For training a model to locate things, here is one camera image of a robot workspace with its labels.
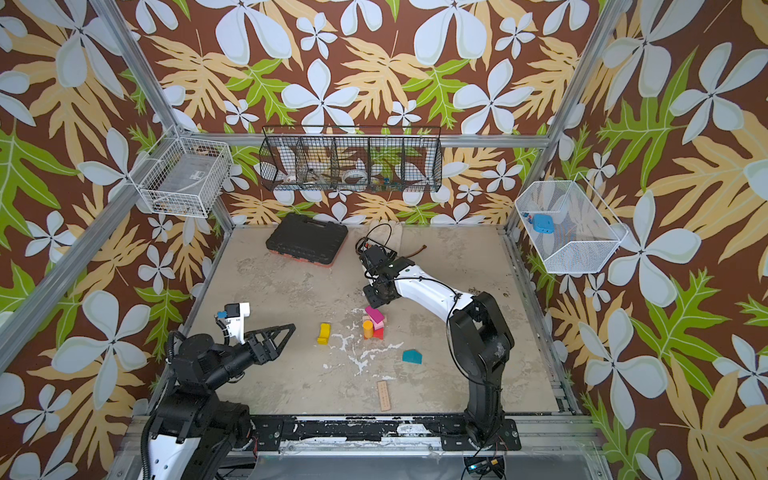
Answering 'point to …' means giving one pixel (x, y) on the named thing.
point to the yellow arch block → (325, 329)
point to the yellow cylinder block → (368, 328)
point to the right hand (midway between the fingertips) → (374, 295)
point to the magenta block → (375, 314)
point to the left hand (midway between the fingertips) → (286, 326)
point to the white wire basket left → (184, 176)
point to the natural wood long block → (384, 395)
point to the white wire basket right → (586, 230)
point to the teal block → (412, 355)
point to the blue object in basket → (543, 223)
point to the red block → (379, 333)
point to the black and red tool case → (308, 239)
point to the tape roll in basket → (354, 176)
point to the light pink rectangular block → (379, 325)
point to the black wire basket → (351, 158)
